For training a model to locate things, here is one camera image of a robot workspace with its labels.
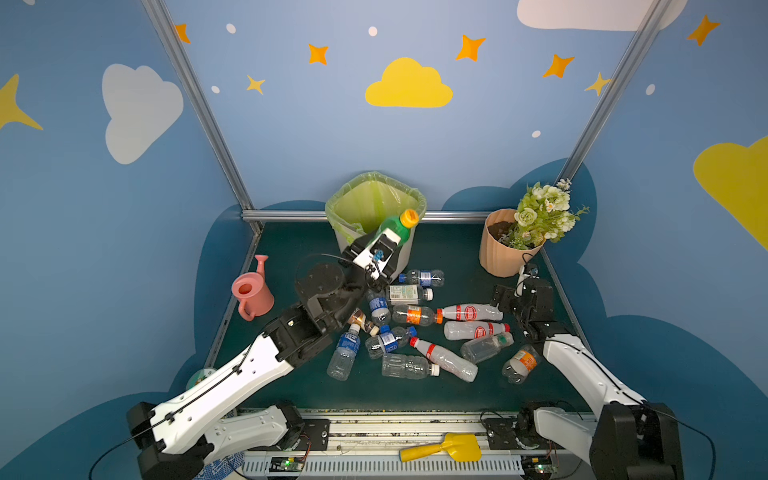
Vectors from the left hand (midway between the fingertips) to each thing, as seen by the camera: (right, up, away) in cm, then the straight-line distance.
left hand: (387, 236), depth 58 cm
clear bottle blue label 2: (-13, -34, +23) cm, 43 cm away
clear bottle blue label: (0, -29, +28) cm, 40 cm away
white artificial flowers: (+47, +9, +30) cm, 56 cm away
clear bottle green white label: (+7, -17, +40) cm, 44 cm away
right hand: (+38, -13, +29) cm, 50 cm away
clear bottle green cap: (+27, -32, +29) cm, 50 cm away
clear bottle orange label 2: (+38, -34, +24) cm, 57 cm away
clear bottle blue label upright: (-2, -20, +35) cm, 40 cm away
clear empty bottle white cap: (+6, -35, +22) cm, 42 cm away
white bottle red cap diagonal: (+16, -33, +24) cm, 44 cm away
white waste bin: (-10, +6, +23) cm, 25 cm away
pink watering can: (-40, -15, +29) cm, 51 cm away
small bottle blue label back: (+13, -12, +43) cm, 46 cm away
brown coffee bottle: (-9, -22, +33) cm, 41 cm away
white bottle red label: (+26, -22, +35) cm, 49 cm away
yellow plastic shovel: (+19, -51, +14) cm, 56 cm away
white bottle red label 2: (+25, -26, +29) cm, 46 cm away
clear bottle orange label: (+9, -22, +33) cm, 41 cm away
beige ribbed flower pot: (+37, -4, +40) cm, 55 cm away
